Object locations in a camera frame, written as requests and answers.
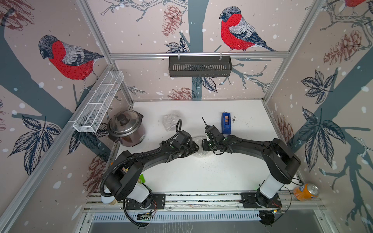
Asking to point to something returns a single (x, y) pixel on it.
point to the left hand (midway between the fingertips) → (200, 146)
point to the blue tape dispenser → (226, 123)
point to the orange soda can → (306, 191)
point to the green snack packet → (141, 179)
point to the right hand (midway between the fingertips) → (201, 143)
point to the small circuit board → (145, 217)
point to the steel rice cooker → (127, 127)
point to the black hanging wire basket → (199, 66)
